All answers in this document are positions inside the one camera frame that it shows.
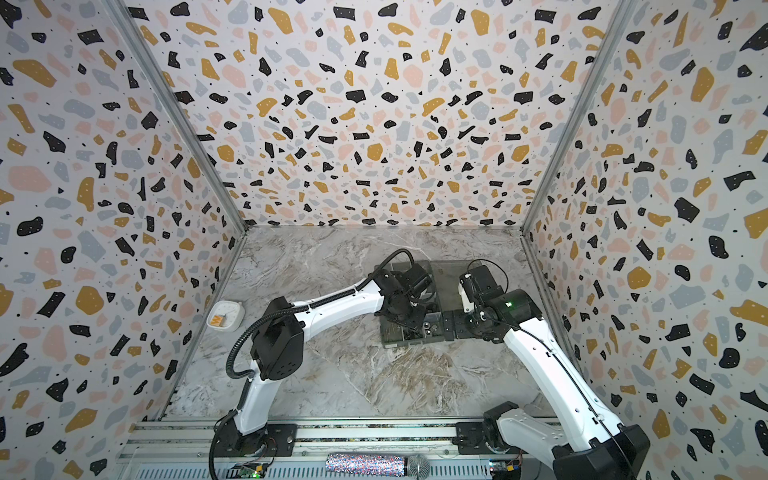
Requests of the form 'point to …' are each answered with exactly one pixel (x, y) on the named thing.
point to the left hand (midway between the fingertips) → (419, 320)
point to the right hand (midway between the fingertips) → (458, 321)
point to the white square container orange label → (225, 316)
